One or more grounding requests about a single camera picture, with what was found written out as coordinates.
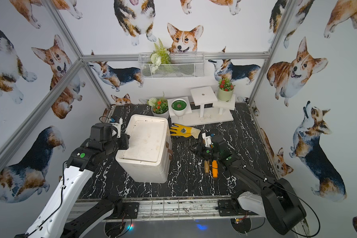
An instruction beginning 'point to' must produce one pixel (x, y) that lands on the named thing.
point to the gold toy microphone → (207, 167)
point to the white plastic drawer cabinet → (148, 158)
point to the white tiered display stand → (203, 108)
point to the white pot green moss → (179, 106)
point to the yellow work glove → (184, 131)
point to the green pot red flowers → (225, 90)
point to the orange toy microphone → (214, 169)
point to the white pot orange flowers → (159, 107)
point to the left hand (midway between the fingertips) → (130, 133)
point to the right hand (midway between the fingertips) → (188, 149)
